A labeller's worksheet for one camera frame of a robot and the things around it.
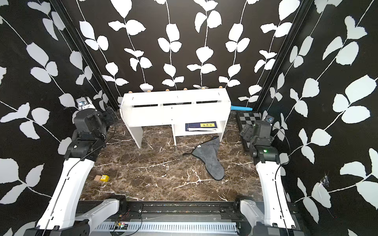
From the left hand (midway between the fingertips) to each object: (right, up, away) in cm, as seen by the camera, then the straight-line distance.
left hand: (100, 108), depth 66 cm
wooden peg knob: (+59, +15, +20) cm, 64 cm away
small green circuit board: (+7, -58, +6) cm, 58 cm away
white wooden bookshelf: (+38, +1, +18) cm, 42 cm away
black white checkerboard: (+82, -3, +45) cm, 94 cm away
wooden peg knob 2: (+48, +14, +20) cm, 54 cm away
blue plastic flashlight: (+81, +5, +53) cm, 97 cm away
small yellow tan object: (-8, -38, +16) cm, 42 cm away
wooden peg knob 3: (+38, +13, +19) cm, 44 cm away
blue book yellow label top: (+48, -9, +25) cm, 55 cm away
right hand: (+73, -8, +8) cm, 74 cm away
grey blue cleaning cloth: (+51, -25, +27) cm, 63 cm away
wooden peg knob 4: (+27, +13, +18) cm, 35 cm away
